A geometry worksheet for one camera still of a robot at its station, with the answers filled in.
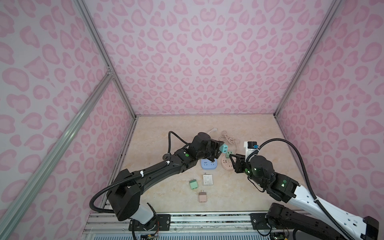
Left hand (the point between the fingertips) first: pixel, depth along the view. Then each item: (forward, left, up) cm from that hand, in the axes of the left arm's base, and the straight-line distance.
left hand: (231, 145), depth 72 cm
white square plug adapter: (-8, +11, -23) cm, 26 cm away
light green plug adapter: (-10, +19, -24) cm, 32 cm away
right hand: (-4, 0, -2) cm, 4 cm away
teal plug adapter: (-1, +3, -2) cm, 4 cm away
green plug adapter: (-3, +2, -3) cm, 4 cm away
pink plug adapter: (-16, +14, -25) cm, 33 cm away
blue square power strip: (+1, +10, -23) cm, 25 cm away
